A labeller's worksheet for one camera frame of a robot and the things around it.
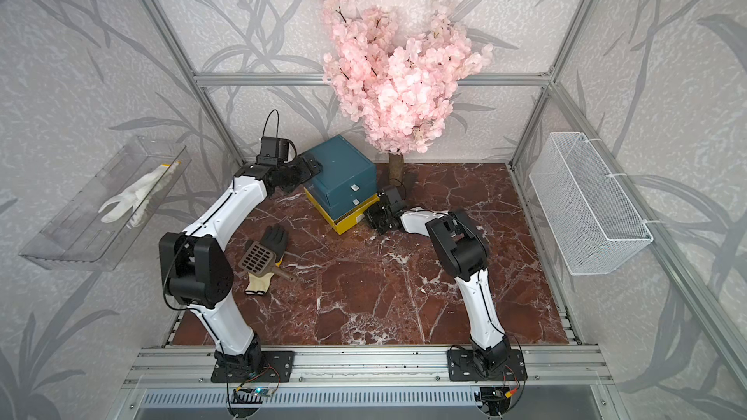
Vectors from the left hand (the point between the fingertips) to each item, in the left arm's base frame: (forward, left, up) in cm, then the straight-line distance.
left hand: (315, 171), depth 91 cm
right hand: (-5, -13, -17) cm, 22 cm away
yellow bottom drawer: (-8, -11, -15) cm, 20 cm away
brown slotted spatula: (-22, +16, -17) cm, 33 cm away
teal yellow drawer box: (-6, -11, 0) cm, 12 cm away
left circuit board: (-56, +11, -23) cm, 62 cm away
